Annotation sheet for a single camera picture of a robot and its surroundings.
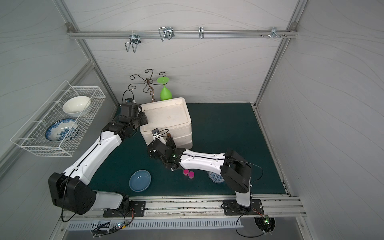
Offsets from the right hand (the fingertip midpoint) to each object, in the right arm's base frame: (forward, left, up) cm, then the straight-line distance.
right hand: (158, 141), depth 80 cm
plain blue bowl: (-16, +10, -15) cm, 25 cm away
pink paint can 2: (-12, -18, -16) cm, 27 cm away
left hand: (+11, +8, +8) cm, 16 cm away
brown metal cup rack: (+33, +10, +14) cm, 38 cm away
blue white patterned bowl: (-12, -32, -17) cm, 38 cm away
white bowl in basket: (+7, +38, +19) cm, 43 cm away
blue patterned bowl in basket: (-6, +38, +17) cm, 42 cm away
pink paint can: (-11, -15, -15) cm, 24 cm away
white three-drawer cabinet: (+12, -6, +7) cm, 15 cm away
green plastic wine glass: (+32, +1, +6) cm, 32 cm away
